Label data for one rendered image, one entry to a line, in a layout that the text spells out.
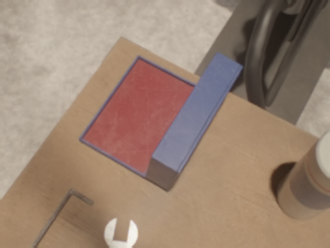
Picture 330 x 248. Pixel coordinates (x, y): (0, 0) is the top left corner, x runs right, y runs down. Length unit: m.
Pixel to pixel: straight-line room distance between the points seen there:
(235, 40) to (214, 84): 0.74
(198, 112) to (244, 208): 0.16
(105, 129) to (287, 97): 0.68
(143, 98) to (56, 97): 0.59
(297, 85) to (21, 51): 0.76
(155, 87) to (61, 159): 0.17
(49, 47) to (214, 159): 0.78
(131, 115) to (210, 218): 0.18
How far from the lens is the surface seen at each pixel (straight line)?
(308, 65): 1.29
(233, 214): 0.62
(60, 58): 1.28
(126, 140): 0.64
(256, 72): 0.79
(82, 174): 0.64
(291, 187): 0.56
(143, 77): 0.68
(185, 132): 0.52
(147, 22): 1.31
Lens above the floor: 1.07
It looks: 67 degrees down
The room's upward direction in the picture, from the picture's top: straight up
